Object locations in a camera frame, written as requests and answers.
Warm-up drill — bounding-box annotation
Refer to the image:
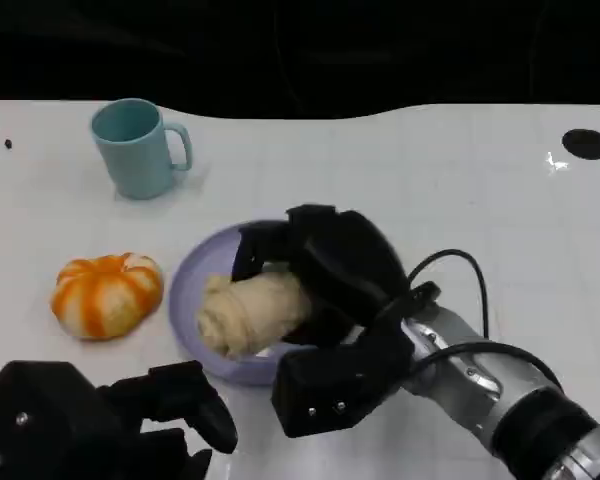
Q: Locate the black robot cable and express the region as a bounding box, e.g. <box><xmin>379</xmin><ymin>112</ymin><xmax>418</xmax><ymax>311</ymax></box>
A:
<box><xmin>407</xmin><ymin>248</ymin><xmax>565</xmax><ymax>389</ymax></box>

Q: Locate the pale green mug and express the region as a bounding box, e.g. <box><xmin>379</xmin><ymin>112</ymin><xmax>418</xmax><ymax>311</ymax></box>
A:
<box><xmin>90</xmin><ymin>98</ymin><xmax>195</xmax><ymax>201</ymax></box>

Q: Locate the beige towel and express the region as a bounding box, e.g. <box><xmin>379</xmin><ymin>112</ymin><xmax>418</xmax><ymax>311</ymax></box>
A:
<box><xmin>195</xmin><ymin>269</ymin><xmax>314</xmax><ymax>360</ymax></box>

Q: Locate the lilac plate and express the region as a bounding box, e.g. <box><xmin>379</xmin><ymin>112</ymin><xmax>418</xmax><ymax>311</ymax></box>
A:
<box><xmin>168</xmin><ymin>219</ymin><xmax>302</xmax><ymax>387</ymax></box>

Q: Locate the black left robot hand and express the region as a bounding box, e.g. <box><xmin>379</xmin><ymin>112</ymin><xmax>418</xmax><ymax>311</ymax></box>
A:
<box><xmin>0</xmin><ymin>359</ymin><xmax>239</xmax><ymax>480</ymax></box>

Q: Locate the orange and white bread roll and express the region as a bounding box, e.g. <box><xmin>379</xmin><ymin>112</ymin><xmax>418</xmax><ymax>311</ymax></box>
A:
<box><xmin>49</xmin><ymin>252</ymin><xmax>165</xmax><ymax>342</ymax></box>

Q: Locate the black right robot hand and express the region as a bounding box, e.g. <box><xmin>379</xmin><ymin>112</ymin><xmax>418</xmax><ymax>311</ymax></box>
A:
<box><xmin>231</xmin><ymin>203</ymin><xmax>412</xmax><ymax>349</ymax></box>

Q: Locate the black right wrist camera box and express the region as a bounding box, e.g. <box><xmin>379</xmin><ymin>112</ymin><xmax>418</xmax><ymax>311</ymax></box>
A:
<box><xmin>271</xmin><ymin>281</ymin><xmax>442</xmax><ymax>440</ymax></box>

